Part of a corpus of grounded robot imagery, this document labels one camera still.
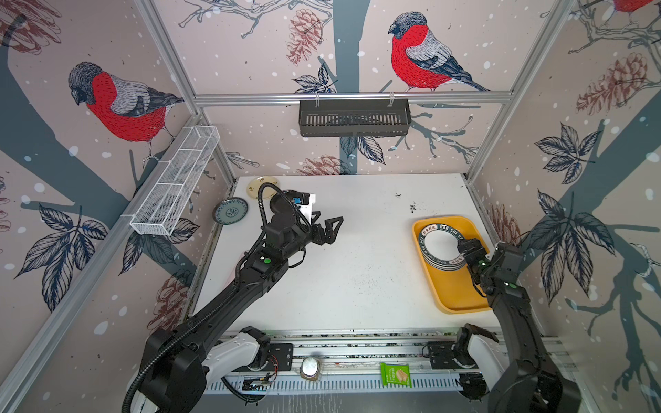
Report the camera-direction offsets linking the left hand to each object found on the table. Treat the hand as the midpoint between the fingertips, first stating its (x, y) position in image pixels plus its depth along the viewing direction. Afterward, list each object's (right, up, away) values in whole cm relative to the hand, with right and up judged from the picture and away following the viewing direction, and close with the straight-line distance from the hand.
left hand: (331, 216), depth 73 cm
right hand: (+44, -12, +10) cm, 47 cm away
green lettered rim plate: (+39, -12, +20) cm, 46 cm away
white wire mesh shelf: (-49, +1, -1) cm, 49 cm away
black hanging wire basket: (+11, +40, +34) cm, 53 cm away
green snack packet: (+18, -44, -3) cm, 48 cm away
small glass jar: (-5, -38, -9) cm, 40 cm away
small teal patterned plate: (-46, 0, +37) cm, 59 cm away
